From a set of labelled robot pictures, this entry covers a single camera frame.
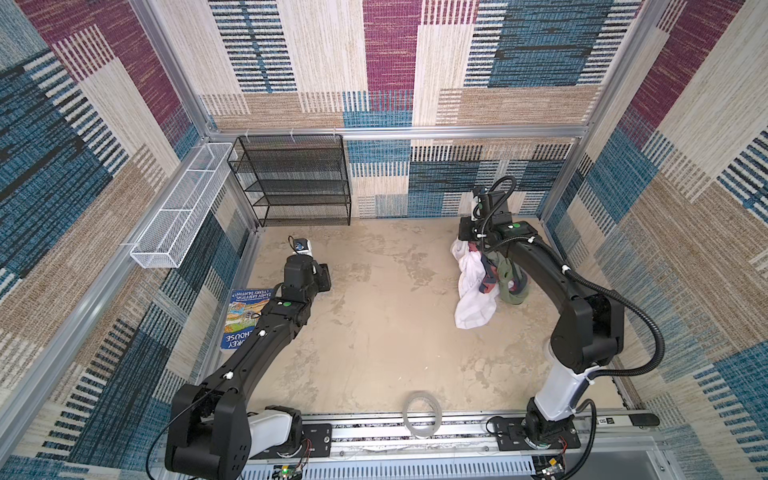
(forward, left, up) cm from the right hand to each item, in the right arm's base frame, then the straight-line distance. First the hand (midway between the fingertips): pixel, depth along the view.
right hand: (465, 227), depth 90 cm
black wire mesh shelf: (+28, +55, -2) cm, 62 cm away
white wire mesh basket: (-12, +74, +14) cm, 77 cm away
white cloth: (-17, -4, -19) cm, 26 cm away
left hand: (-10, +43, -1) cm, 44 cm away
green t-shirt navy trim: (-11, -16, -14) cm, 24 cm away
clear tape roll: (-44, +12, -21) cm, 50 cm away
